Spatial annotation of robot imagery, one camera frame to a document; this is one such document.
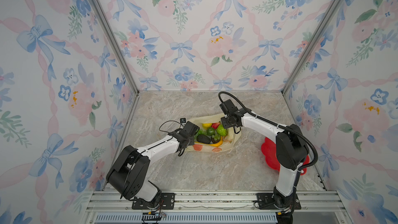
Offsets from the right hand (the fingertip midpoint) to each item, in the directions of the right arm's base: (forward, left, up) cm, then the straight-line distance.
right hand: (229, 120), depth 95 cm
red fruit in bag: (-1, +8, -4) cm, 9 cm away
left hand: (-10, +24, -3) cm, 26 cm away
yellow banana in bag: (-14, +7, -4) cm, 16 cm away
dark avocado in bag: (-10, +16, -4) cm, 19 cm away
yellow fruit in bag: (-2, +13, -3) cm, 14 cm away
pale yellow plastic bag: (-13, +1, -2) cm, 13 cm away
